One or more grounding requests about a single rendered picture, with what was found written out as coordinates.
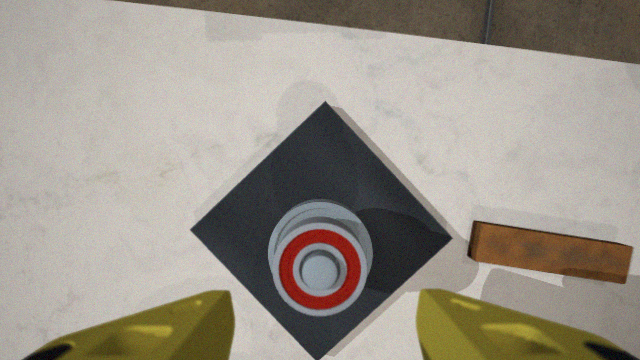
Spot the brown rectangular block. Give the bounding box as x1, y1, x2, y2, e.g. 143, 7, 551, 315
467, 220, 633, 284

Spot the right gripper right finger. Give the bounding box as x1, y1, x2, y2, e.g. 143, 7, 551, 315
416, 289, 623, 360

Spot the brown concrete floor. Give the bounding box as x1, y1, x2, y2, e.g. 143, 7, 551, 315
484, 0, 640, 64
114, 0, 489, 44

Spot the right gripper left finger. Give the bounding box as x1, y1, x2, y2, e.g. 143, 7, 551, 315
33, 290, 235, 360

